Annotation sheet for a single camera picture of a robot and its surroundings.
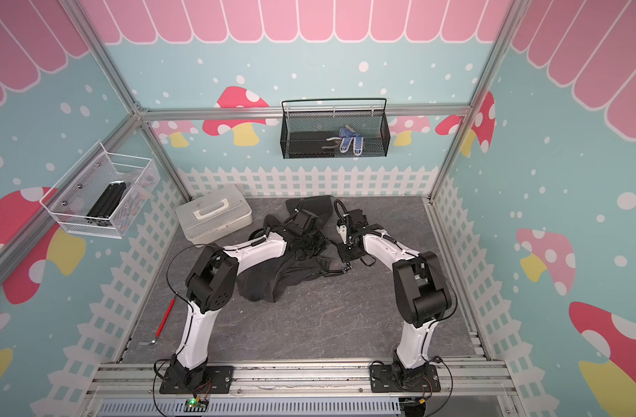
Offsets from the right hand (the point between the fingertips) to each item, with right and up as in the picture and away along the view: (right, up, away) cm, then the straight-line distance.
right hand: (345, 253), depth 96 cm
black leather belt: (-3, -7, 0) cm, 8 cm away
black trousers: (-28, -8, -11) cm, 31 cm away
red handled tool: (-61, -19, -9) cm, 64 cm away
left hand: (-5, +3, 0) cm, 6 cm away
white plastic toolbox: (-51, +14, +3) cm, 53 cm away
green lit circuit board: (-44, -40, -23) cm, 64 cm away
